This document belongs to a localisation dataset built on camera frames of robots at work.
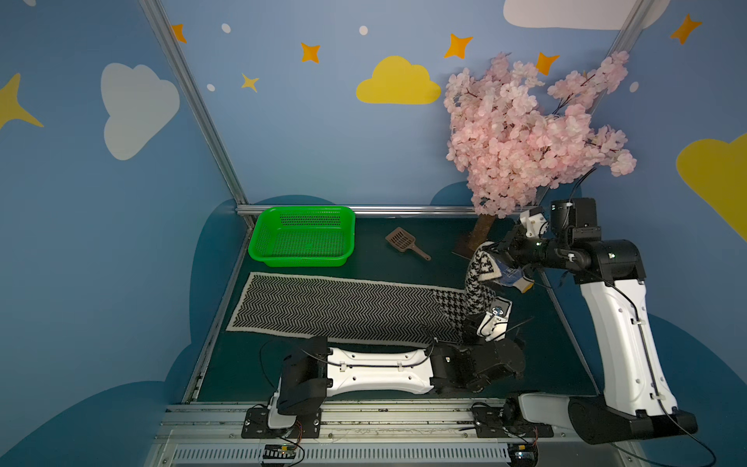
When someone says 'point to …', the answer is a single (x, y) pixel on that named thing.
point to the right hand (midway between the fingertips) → (489, 244)
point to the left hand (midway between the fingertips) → (505, 321)
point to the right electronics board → (523, 454)
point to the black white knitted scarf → (355, 310)
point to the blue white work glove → (514, 276)
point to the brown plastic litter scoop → (403, 240)
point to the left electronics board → (278, 451)
